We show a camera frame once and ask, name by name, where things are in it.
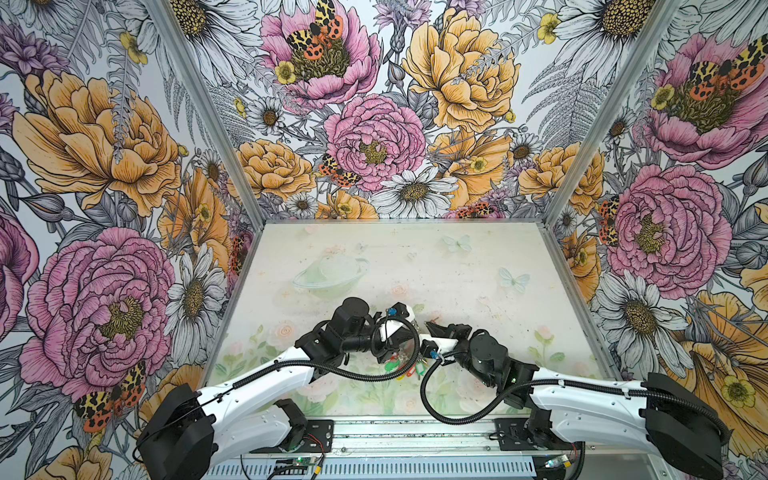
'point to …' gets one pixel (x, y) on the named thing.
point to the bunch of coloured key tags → (409, 366)
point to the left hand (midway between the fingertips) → (409, 340)
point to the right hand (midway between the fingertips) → (433, 327)
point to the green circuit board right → (558, 462)
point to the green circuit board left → (301, 461)
